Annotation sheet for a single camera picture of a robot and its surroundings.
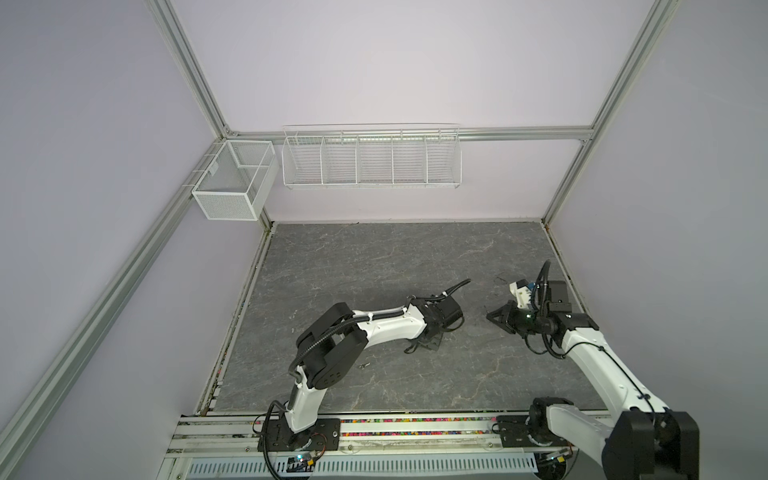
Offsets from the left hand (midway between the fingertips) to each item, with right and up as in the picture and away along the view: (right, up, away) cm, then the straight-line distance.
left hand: (425, 341), depth 88 cm
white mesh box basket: (-63, +50, +12) cm, 81 cm away
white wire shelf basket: (-16, +62, +20) cm, 67 cm away
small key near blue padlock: (-18, -6, -3) cm, 19 cm away
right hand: (+18, +8, -5) cm, 20 cm away
